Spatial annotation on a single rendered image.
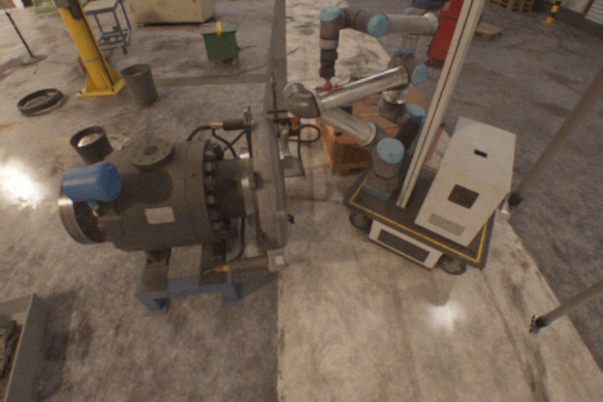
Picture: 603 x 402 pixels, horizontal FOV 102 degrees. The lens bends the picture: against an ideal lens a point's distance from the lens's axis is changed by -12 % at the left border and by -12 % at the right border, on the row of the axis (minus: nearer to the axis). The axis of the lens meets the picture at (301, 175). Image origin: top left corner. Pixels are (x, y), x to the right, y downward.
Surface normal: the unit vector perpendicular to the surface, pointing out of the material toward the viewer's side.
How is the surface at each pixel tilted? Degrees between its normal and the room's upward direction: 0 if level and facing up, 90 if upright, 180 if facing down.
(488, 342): 0
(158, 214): 62
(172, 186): 37
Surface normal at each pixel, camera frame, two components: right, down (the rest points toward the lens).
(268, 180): 0.12, -0.08
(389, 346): 0.00, -0.72
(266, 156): 0.08, -0.35
